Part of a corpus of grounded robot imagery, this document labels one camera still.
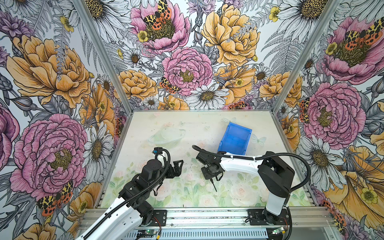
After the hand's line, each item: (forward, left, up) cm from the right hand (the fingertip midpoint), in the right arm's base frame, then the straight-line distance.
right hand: (210, 179), depth 87 cm
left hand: (+1, +18, +14) cm, 23 cm away
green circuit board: (-24, +30, 0) cm, 38 cm away
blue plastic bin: (+26, -20, +1) cm, 33 cm away
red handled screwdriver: (-1, -1, 0) cm, 2 cm away
